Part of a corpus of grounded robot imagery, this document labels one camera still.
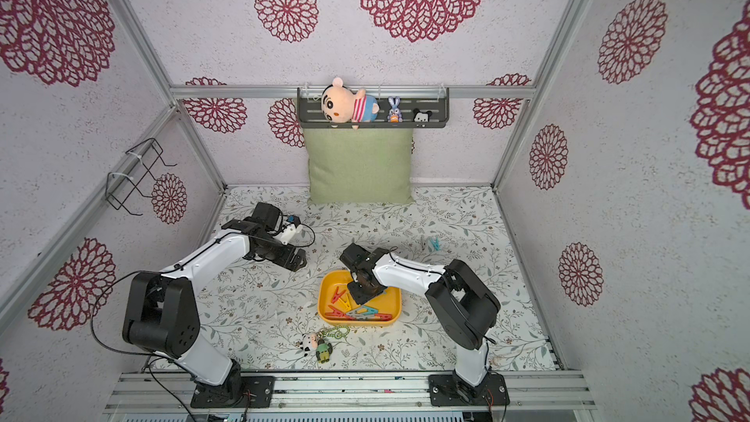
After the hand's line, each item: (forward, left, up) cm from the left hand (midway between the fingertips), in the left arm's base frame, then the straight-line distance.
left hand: (291, 259), depth 90 cm
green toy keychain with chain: (-24, -12, -6) cm, 28 cm away
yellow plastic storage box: (-13, -29, -1) cm, 32 cm away
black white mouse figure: (+37, -41, +26) cm, 60 cm away
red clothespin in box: (-9, -14, -7) cm, 18 cm away
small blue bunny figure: (+35, -32, +27) cm, 55 cm away
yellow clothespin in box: (-12, -17, -6) cm, 21 cm away
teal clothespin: (+10, -48, -8) cm, 49 cm away
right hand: (-8, -21, -6) cm, 23 cm away
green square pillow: (+30, -21, +10) cm, 38 cm away
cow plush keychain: (-23, -8, -5) cm, 25 cm away
